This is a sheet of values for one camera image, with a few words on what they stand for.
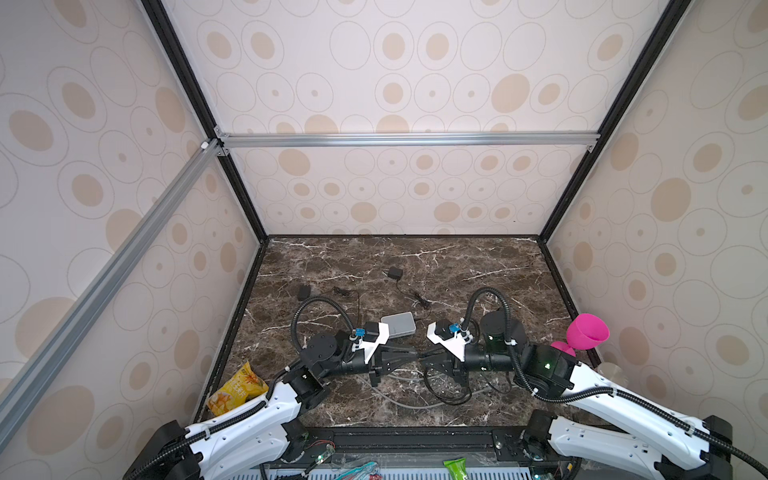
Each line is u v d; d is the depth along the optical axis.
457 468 0.69
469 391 0.81
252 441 0.53
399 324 0.97
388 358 0.60
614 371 0.71
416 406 0.80
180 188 0.73
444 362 0.59
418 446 0.75
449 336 0.56
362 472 0.69
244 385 0.78
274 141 1.84
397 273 1.07
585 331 0.81
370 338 0.56
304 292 1.02
